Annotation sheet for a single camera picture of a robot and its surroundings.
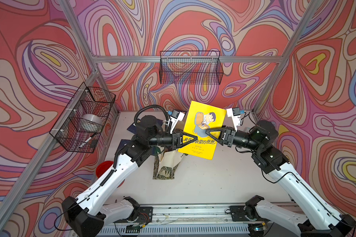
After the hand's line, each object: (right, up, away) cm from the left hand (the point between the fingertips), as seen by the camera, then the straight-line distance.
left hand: (196, 141), depth 56 cm
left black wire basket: (-59, +20, +26) cm, 68 cm away
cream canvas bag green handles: (-14, -14, +23) cm, 30 cm away
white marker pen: (-52, -1, +16) cm, 54 cm away
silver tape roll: (-49, +7, +13) cm, 51 cm away
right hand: (+4, +2, +1) cm, 5 cm away
